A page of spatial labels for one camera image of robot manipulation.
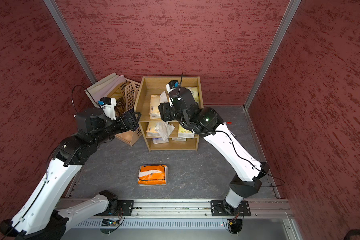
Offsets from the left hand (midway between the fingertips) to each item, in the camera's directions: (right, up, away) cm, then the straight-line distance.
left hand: (133, 120), depth 64 cm
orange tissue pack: (+5, -30, +14) cm, 33 cm away
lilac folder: (-25, +19, +26) cm, 41 cm away
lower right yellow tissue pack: (+23, -7, +15) cm, 28 cm away
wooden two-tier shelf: (+6, +20, +21) cm, 29 cm away
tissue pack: (+10, -5, +15) cm, 19 cm away
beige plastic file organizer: (-14, +20, +37) cm, 45 cm away
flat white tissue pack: (+7, -13, +30) cm, 33 cm away
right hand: (+14, +4, -1) cm, 15 cm away
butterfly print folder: (-21, +18, +32) cm, 42 cm away
